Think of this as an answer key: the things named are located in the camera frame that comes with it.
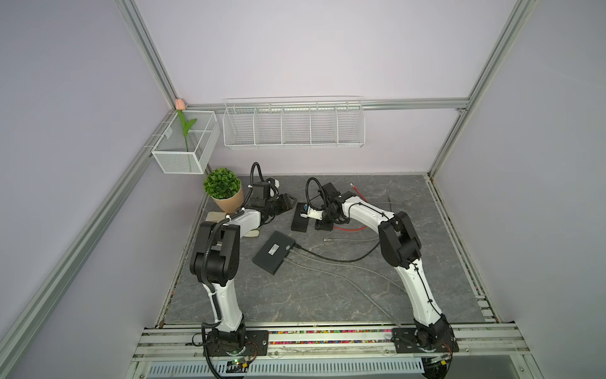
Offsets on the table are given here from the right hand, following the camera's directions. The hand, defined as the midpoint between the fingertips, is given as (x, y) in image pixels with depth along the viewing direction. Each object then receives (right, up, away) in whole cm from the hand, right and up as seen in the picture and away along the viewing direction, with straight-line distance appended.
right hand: (320, 222), depth 103 cm
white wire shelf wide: (-12, +46, +5) cm, 47 cm away
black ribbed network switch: (-9, 0, -3) cm, 9 cm away
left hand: (-10, +9, -6) cm, 15 cm away
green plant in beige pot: (-39, +14, -6) cm, 42 cm away
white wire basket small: (-51, +32, -14) cm, 62 cm away
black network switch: (-19, -10, -11) cm, 24 cm away
